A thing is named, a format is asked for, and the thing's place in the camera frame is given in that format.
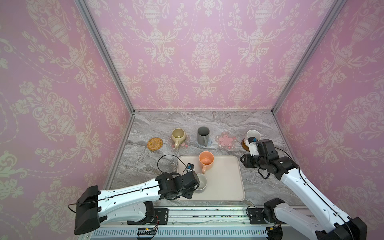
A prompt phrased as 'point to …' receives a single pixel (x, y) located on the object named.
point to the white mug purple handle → (203, 184)
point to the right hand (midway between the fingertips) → (243, 158)
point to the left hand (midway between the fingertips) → (191, 191)
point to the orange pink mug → (206, 160)
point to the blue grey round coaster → (210, 143)
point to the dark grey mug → (203, 136)
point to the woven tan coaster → (154, 144)
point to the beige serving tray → (225, 178)
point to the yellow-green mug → (178, 136)
